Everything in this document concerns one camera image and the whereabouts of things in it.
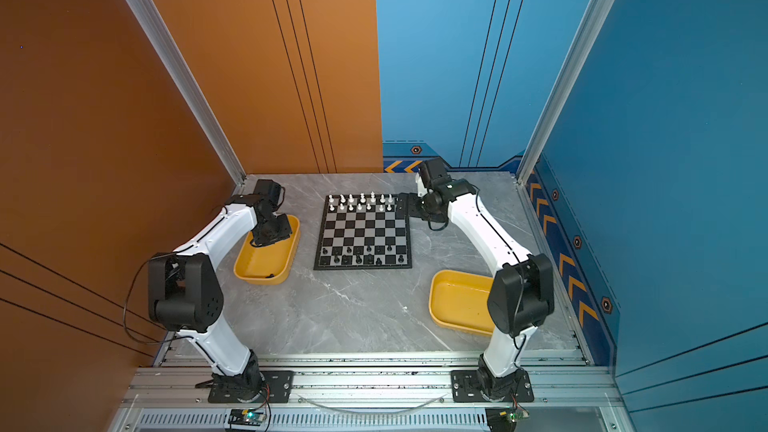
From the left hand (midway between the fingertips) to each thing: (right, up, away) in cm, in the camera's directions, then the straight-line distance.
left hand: (284, 233), depth 92 cm
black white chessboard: (+24, -1, +8) cm, 26 cm away
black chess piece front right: (+29, -9, +1) cm, 31 cm away
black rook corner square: (+13, -9, +1) cm, 15 cm away
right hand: (+38, +7, -6) cm, 40 cm away
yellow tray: (-4, -10, -1) cm, 10 cm away
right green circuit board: (+61, -42, -22) cm, 77 cm away
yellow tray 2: (+53, -19, -8) cm, 57 cm away
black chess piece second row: (+26, -6, +4) cm, 27 cm away
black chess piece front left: (+23, -9, +1) cm, 25 cm away
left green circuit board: (-2, -42, -21) cm, 47 cm away
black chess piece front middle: (+26, -8, +1) cm, 28 cm away
